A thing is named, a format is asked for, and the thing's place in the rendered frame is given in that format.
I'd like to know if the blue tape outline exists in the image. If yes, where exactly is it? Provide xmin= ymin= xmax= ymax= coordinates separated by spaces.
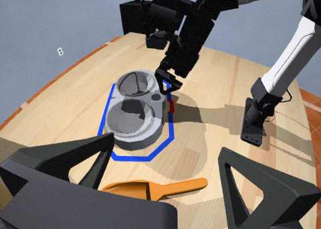
xmin=97 ymin=83 xmax=175 ymax=161

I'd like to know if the tan cat food bag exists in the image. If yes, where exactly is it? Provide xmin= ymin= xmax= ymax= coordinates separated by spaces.
xmin=0 ymin=137 xmax=28 ymax=212

